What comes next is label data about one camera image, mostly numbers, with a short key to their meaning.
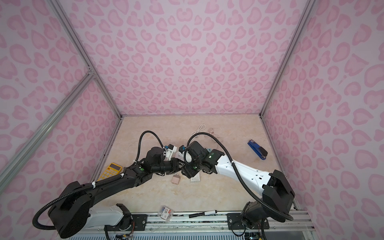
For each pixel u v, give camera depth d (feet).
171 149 2.51
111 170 2.95
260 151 3.19
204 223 2.46
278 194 1.34
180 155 2.36
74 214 1.32
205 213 2.46
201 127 3.61
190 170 2.24
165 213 2.46
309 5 2.26
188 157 2.26
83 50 2.75
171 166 2.32
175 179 2.83
